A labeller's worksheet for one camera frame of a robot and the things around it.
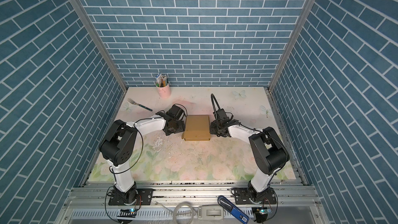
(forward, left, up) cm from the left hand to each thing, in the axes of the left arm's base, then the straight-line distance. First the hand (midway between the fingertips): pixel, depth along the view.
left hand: (180, 129), depth 97 cm
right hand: (-1, -19, +3) cm, 19 cm away
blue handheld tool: (-44, -30, -2) cm, 53 cm away
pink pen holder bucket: (+28, +14, +5) cm, 32 cm away
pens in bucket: (+30, +14, +14) cm, 36 cm away
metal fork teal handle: (+23, +35, -1) cm, 42 cm away
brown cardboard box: (-4, -11, +8) cm, 14 cm away
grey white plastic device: (-44, -17, +2) cm, 47 cm away
